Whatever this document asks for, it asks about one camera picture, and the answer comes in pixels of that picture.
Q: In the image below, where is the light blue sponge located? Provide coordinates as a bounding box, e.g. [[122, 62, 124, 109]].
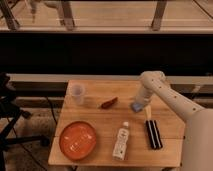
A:
[[131, 102, 144, 113]]

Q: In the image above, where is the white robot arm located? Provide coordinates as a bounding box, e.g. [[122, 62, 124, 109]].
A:
[[131, 71, 213, 171]]

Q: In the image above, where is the translucent white cup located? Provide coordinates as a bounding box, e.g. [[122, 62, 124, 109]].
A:
[[70, 84, 85, 105]]

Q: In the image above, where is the black white striped box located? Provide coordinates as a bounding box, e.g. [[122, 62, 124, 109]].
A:
[[145, 120, 163, 150]]

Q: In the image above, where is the red chili pepper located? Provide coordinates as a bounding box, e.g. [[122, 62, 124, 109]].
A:
[[100, 97, 118, 109]]

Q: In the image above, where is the white plastic bottle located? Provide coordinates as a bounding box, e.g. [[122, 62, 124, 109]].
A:
[[112, 121, 130, 160]]

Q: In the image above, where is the wooden table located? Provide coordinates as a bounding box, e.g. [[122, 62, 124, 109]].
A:
[[48, 80, 184, 167]]

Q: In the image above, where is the orange round plate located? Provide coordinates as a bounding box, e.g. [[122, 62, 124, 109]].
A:
[[59, 121, 97, 161]]

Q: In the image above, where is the black floor cable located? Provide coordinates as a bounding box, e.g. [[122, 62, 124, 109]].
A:
[[44, 96, 58, 125]]

